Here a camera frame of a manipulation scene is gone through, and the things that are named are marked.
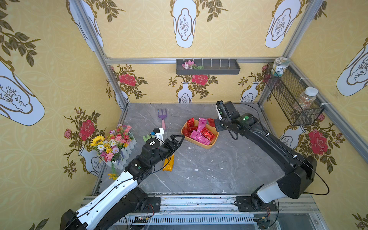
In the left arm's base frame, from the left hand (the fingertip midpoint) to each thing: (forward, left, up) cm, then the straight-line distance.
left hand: (177, 138), depth 73 cm
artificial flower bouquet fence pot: (0, +34, -8) cm, 35 cm away
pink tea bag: (+20, -16, -15) cm, 30 cm away
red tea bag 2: (+13, -19, -16) cm, 28 cm away
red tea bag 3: (+14, -5, -16) cm, 22 cm away
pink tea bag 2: (+10, -13, -16) cm, 23 cm away
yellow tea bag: (-8, +6, -20) cm, 22 cm away
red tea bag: (+22, -9, -17) cm, 29 cm away
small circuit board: (-32, +20, -27) cm, 46 cm away
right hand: (+11, -25, 0) cm, 27 cm away
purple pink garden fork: (+35, +13, -25) cm, 44 cm away
